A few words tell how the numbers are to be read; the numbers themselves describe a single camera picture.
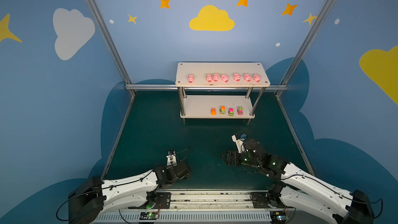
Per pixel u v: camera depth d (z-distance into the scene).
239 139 0.71
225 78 0.78
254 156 0.59
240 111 1.01
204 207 0.74
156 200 0.66
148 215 0.70
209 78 0.78
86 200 0.43
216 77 0.78
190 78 0.78
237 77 0.78
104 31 0.85
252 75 0.80
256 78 0.78
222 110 1.01
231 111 1.00
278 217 0.71
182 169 0.63
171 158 0.75
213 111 1.02
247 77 0.78
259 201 0.74
